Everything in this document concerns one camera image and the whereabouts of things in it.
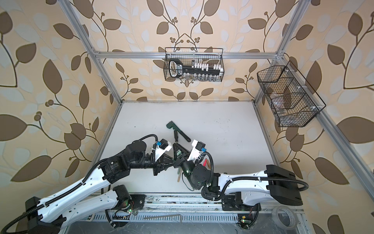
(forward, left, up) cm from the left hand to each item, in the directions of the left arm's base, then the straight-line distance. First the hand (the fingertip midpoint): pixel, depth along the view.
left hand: (175, 158), depth 65 cm
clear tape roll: (-18, -56, -20) cm, 62 cm away
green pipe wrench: (+35, +9, -23) cm, 43 cm away
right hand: (+3, +1, +4) cm, 5 cm away
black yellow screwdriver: (+27, +5, -22) cm, 35 cm away
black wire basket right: (+28, -58, +11) cm, 65 cm away
